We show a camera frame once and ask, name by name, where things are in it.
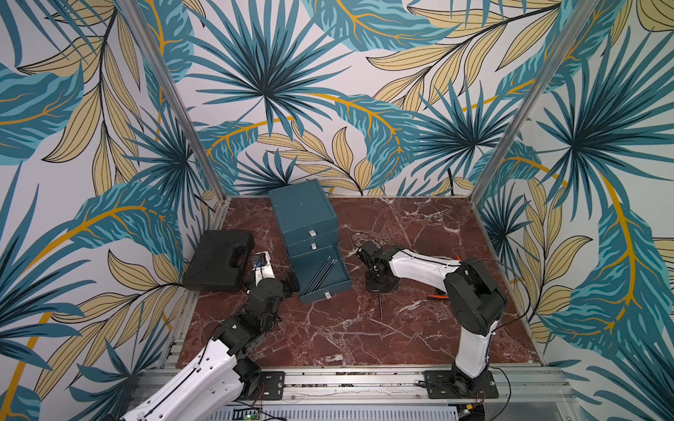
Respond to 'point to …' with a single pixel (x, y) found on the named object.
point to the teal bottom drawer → (319, 274)
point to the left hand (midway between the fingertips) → (278, 271)
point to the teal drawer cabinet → (308, 221)
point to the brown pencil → (326, 274)
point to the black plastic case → (220, 260)
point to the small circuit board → (252, 417)
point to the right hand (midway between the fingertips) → (376, 287)
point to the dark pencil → (324, 274)
